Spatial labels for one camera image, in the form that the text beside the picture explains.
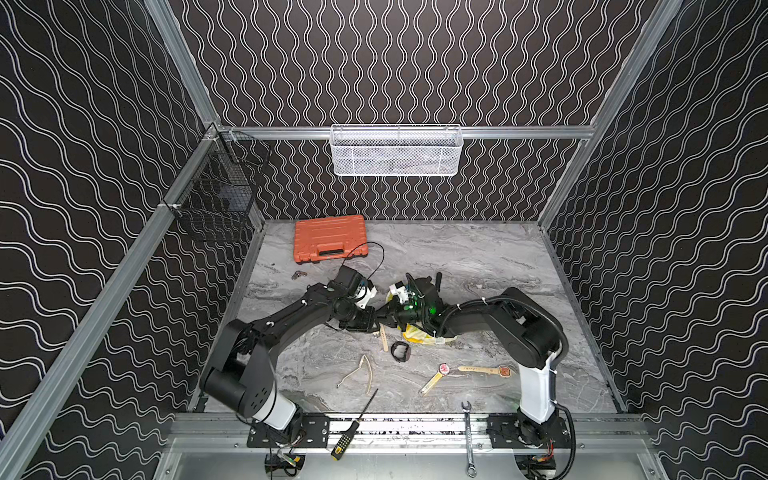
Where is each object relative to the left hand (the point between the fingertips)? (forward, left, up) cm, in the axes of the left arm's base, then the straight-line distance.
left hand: (382, 329), depth 84 cm
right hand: (+4, +4, -1) cm, 6 cm away
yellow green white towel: (+2, -9, -6) cm, 11 cm away
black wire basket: (+32, +56, +14) cm, 65 cm away
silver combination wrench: (-30, -23, -8) cm, 39 cm away
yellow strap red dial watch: (-8, -18, -7) cm, 20 cm away
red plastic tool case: (+36, +20, -2) cm, 41 cm away
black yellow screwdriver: (-25, +6, -6) cm, 26 cm away
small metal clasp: (+22, +31, -7) cm, 39 cm away
